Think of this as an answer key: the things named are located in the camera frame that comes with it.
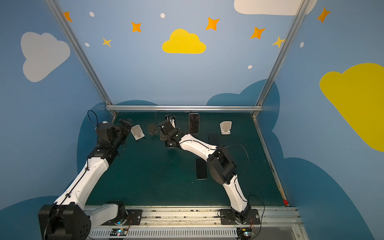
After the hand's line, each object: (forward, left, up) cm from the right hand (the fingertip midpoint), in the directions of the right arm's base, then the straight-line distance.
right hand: (168, 130), depth 92 cm
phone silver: (+11, -16, -5) cm, 20 cm away
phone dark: (-19, -22, -13) cm, 32 cm away
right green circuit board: (-49, -43, -16) cm, 67 cm away
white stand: (+13, -39, -11) cm, 42 cm away
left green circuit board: (-52, +17, -15) cm, 57 cm away
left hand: (-6, +18, +11) cm, 22 cm away
